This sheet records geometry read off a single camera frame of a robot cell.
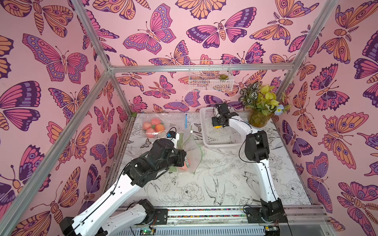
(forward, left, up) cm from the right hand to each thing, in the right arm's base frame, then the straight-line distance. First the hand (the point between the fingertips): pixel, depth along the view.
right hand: (218, 119), depth 109 cm
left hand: (-40, +20, +21) cm, 49 cm away
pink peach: (-12, +48, 0) cm, 50 cm away
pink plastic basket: (-13, -5, -4) cm, 15 cm away
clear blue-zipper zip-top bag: (+2, +31, -5) cm, 32 cm away
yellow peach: (-10, +1, +3) cm, 10 cm away
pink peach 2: (-4, +46, +2) cm, 46 cm away
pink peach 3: (-7, +52, 0) cm, 53 cm away
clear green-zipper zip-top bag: (-17, +22, -5) cm, 28 cm away
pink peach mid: (-44, +22, +12) cm, 50 cm away
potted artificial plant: (-1, -26, +17) cm, 31 cm away
